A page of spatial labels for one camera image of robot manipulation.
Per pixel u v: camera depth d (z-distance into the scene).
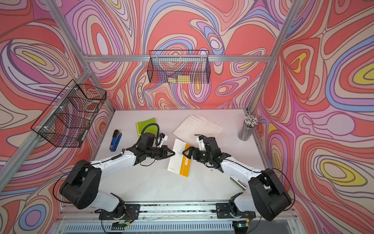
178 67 0.98
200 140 0.80
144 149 0.69
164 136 0.82
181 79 0.82
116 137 1.01
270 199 0.42
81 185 0.43
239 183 0.80
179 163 0.84
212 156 0.66
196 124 1.07
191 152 0.75
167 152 0.80
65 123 0.73
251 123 0.88
